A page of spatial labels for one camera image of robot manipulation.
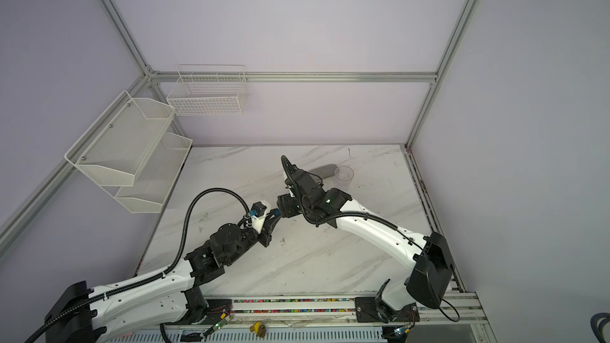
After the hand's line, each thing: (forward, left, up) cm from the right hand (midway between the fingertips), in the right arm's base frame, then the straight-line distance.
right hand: (283, 200), depth 76 cm
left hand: (-4, +2, -2) cm, 5 cm away
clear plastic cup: (+24, -22, -18) cm, 38 cm away
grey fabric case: (+27, -15, -18) cm, 36 cm away
